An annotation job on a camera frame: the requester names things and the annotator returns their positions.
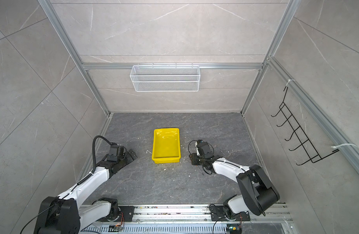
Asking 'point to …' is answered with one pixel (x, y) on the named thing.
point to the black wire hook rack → (314, 157)
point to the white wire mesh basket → (165, 78)
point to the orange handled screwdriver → (202, 172)
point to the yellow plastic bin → (166, 147)
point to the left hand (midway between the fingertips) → (129, 152)
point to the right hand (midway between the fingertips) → (193, 156)
